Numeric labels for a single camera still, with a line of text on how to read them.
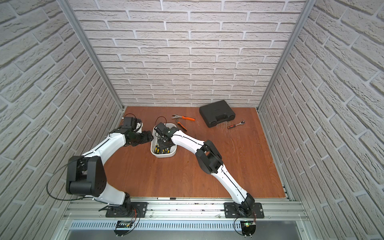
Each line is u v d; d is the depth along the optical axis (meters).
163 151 0.94
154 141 0.92
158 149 0.94
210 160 0.61
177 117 1.13
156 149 0.95
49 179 0.66
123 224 0.73
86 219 1.31
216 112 1.12
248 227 0.71
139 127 0.79
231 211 0.73
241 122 1.10
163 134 0.74
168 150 0.94
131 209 0.73
